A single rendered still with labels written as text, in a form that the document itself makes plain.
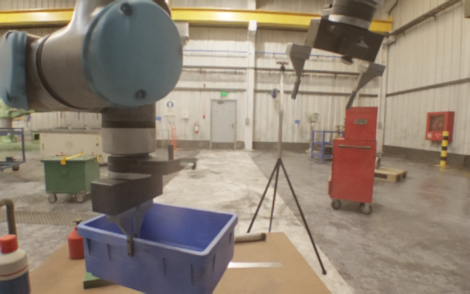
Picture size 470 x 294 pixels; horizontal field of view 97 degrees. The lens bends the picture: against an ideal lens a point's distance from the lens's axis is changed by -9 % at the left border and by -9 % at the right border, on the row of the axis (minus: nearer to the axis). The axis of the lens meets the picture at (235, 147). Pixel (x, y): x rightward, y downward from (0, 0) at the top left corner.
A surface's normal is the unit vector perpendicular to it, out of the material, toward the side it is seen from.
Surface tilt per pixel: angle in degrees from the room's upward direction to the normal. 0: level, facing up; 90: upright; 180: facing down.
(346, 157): 90
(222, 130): 90
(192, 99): 90
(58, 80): 117
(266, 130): 90
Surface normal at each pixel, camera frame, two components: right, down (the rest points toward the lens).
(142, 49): 0.87, 0.14
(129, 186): 0.96, 0.04
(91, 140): -0.14, 0.08
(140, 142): 0.70, 0.09
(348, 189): -0.47, 0.07
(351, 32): 0.07, 0.48
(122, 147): 0.22, 0.09
